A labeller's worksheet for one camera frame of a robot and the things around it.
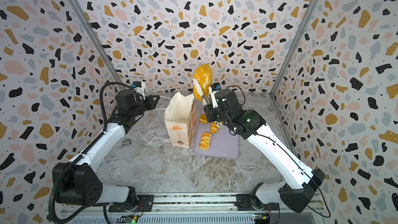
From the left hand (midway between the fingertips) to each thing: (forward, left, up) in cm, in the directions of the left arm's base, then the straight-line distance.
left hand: (159, 93), depth 79 cm
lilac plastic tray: (-10, -29, -31) cm, 43 cm away
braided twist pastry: (-14, -23, -26) cm, 38 cm away
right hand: (-13, -23, +6) cm, 27 cm away
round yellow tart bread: (+2, -22, -26) cm, 34 cm away
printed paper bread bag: (+5, -7, -27) cm, 28 cm away
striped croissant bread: (-3, -29, -29) cm, 41 cm away
